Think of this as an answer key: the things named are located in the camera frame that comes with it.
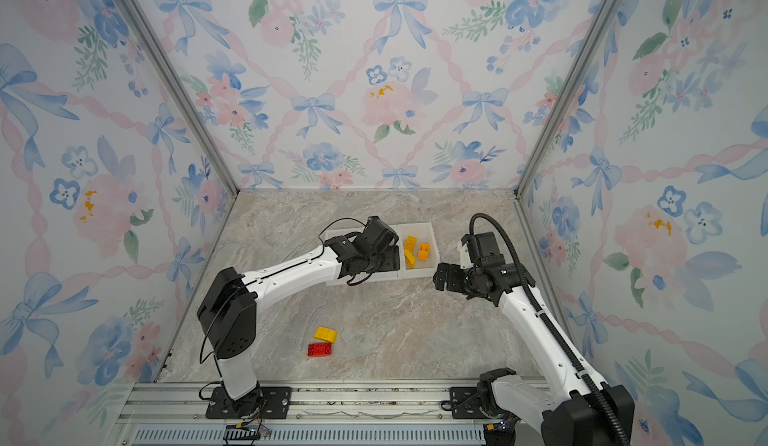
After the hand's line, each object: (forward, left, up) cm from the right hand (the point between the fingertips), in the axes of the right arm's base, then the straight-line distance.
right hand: (449, 277), depth 80 cm
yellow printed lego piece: (+16, +5, -12) cm, 20 cm away
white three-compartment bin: (+24, +4, -12) cm, 27 cm away
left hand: (+7, +15, -1) cm, 17 cm away
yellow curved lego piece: (+13, +10, -11) cm, 20 cm away
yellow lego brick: (-11, +34, -13) cm, 38 cm away
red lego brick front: (-15, +35, -13) cm, 40 cm away
